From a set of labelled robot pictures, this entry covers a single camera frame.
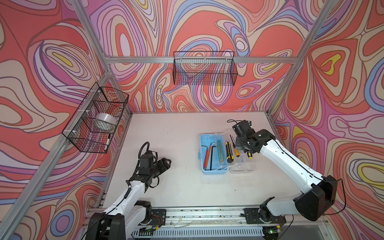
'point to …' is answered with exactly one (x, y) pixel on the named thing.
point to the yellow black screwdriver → (250, 155)
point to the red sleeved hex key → (205, 159)
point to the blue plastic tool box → (213, 153)
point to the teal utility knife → (220, 155)
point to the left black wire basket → (81, 128)
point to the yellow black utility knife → (229, 155)
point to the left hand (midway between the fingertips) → (169, 162)
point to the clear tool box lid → (239, 161)
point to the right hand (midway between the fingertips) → (245, 147)
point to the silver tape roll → (105, 121)
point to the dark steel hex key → (211, 156)
